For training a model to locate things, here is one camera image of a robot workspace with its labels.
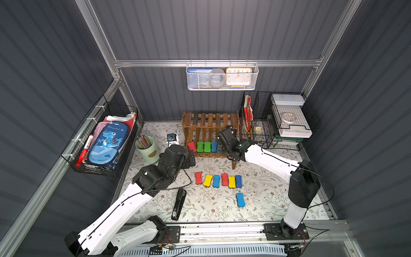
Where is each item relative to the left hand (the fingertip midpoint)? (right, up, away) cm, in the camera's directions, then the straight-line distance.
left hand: (183, 152), depth 69 cm
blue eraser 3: (+28, -27, +14) cm, 41 cm away
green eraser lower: (+6, +1, +18) cm, 19 cm away
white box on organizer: (+65, +28, +33) cm, 79 cm away
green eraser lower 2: (+10, +1, +16) cm, 19 cm away
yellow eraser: (+24, -19, +20) cm, 37 cm away
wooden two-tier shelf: (+6, +9, +27) cm, 29 cm away
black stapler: (-3, -24, +13) cm, 28 cm away
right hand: (+19, +3, +18) cm, 27 cm away
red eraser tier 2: (+5, -17, +22) cm, 28 cm away
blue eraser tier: (+15, -19, +22) cm, 33 cm away
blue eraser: (+14, +1, +16) cm, 21 cm away
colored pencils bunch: (-26, +5, +20) cm, 33 cm away
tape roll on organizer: (+59, +18, +26) cm, 67 cm away
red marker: (-40, +1, -4) cm, 40 cm away
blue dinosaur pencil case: (-30, +4, -5) cm, 30 cm away
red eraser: (+20, -18, +22) cm, 34 cm away
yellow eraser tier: (+10, -18, +21) cm, 30 cm away
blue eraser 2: (+28, -18, +20) cm, 39 cm away
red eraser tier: (+1, +1, +18) cm, 18 cm away
